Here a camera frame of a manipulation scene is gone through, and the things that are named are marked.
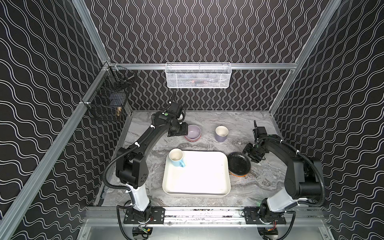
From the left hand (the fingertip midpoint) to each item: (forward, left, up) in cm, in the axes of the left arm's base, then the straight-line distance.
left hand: (183, 130), depth 86 cm
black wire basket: (+17, +49, +9) cm, 53 cm away
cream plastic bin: (-17, -14, -19) cm, 29 cm away
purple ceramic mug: (+12, -24, -17) cm, 32 cm away
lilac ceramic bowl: (+9, -5, -14) cm, 18 cm away
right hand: (-7, -39, -15) cm, 42 cm away
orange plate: (-18, -32, -19) cm, 41 cm away
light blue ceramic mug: (-9, +5, -14) cm, 17 cm away
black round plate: (-12, -33, -17) cm, 39 cm away
